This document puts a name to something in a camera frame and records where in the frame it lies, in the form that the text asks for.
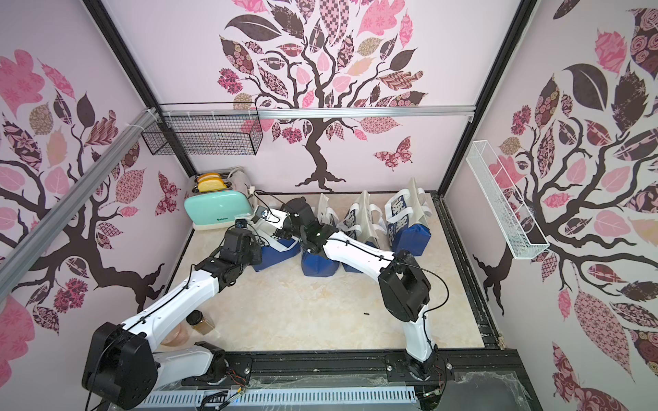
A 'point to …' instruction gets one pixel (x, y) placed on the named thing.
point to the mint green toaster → (220, 209)
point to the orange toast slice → (208, 175)
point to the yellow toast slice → (211, 184)
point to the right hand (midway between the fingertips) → (275, 211)
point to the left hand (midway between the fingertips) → (252, 253)
